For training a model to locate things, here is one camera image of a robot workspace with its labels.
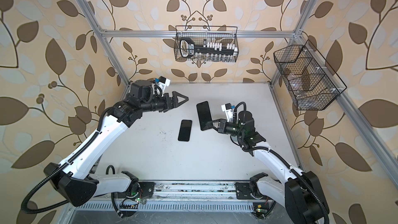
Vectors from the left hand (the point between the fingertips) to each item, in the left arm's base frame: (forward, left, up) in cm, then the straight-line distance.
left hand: (181, 99), depth 67 cm
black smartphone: (+3, +2, -35) cm, 35 cm away
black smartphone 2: (-1, -11, -12) cm, 16 cm away
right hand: (-4, -12, -14) cm, 19 cm away
